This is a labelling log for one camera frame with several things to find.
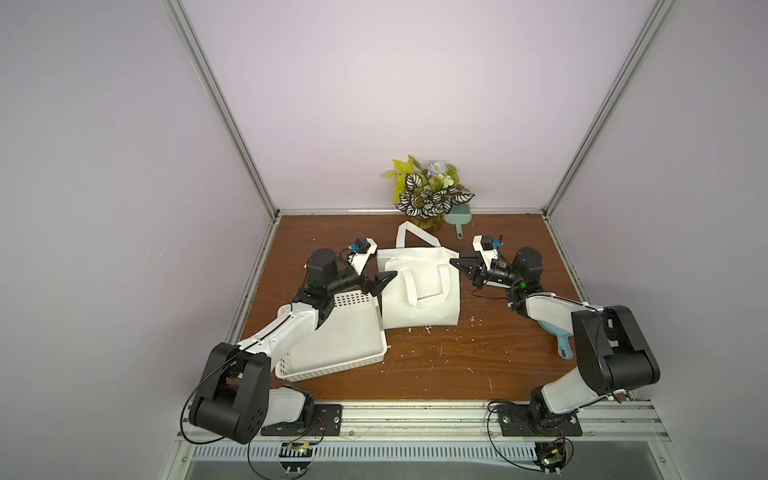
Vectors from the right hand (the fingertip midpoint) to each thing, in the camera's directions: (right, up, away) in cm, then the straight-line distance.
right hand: (454, 256), depth 81 cm
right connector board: (+21, -47, -11) cm, 53 cm away
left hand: (-19, -2, -2) cm, 19 cm away
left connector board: (-41, -49, -9) cm, 65 cm away
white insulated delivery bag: (-8, -9, 0) cm, 12 cm away
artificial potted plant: (-7, +19, +12) cm, 23 cm away
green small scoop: (+10, +14, +37) cm, 41 cm away
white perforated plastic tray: (-30, -25, +10) cm, 41 cm away
